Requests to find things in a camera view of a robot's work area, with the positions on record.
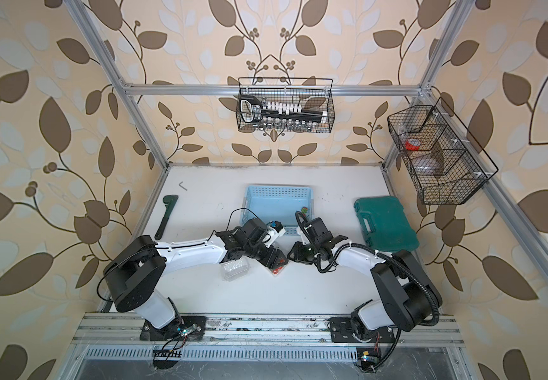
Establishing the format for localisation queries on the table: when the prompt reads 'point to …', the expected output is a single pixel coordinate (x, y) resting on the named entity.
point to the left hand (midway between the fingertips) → (280, 255)
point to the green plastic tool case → (385, 224)
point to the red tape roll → (412, 144)
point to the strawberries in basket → (304, 210)
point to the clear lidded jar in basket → (425, 165)
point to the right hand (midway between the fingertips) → (290, 257)
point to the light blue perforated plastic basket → (278, 202)
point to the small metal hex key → (182, 186)
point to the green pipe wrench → (170, 201)
